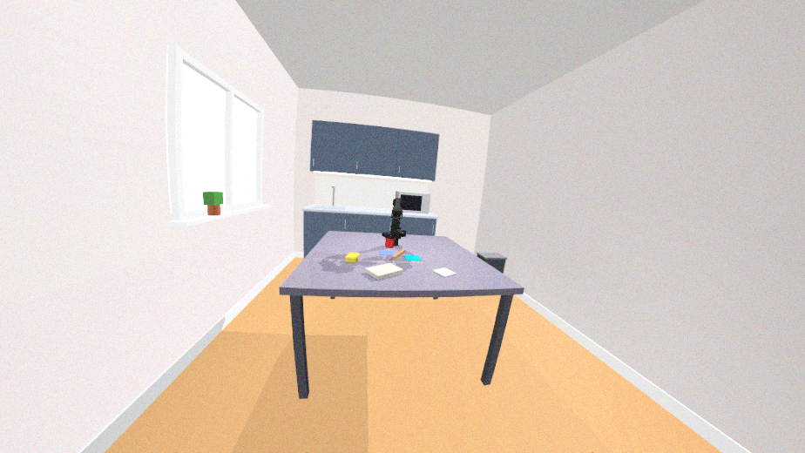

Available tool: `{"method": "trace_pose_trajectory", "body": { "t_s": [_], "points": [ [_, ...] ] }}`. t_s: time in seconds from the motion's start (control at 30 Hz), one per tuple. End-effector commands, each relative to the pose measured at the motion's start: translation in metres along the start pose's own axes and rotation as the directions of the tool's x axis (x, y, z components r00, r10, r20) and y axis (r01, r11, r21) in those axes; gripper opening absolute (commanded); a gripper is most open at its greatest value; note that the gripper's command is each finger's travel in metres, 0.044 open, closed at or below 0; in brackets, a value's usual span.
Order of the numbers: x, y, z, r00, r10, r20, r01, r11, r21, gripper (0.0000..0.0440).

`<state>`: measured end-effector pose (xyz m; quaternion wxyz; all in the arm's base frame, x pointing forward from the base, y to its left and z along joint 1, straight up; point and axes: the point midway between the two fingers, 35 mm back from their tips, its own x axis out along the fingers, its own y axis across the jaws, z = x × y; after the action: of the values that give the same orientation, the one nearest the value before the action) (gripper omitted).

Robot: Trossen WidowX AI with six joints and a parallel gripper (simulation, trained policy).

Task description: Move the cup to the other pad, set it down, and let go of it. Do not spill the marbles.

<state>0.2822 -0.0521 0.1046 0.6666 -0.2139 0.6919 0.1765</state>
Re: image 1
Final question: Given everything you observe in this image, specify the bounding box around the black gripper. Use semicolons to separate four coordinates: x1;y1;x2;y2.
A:
382;226;400;243

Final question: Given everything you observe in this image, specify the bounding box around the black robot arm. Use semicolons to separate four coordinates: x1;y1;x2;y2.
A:
391;198;406;246

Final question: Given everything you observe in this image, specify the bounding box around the white flat rectangular block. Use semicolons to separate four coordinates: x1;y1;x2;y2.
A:
365;263;403;280

